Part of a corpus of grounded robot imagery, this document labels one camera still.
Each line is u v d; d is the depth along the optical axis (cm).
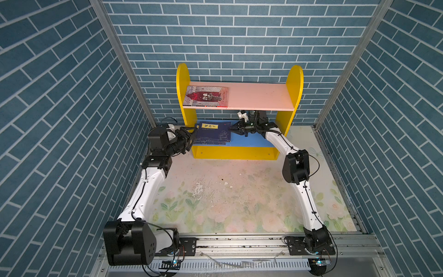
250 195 89
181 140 68
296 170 67
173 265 72
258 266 77
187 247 74
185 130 69
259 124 85
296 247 74
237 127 90
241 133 91
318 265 72
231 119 120
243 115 96
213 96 77
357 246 76
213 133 93
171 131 61
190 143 72
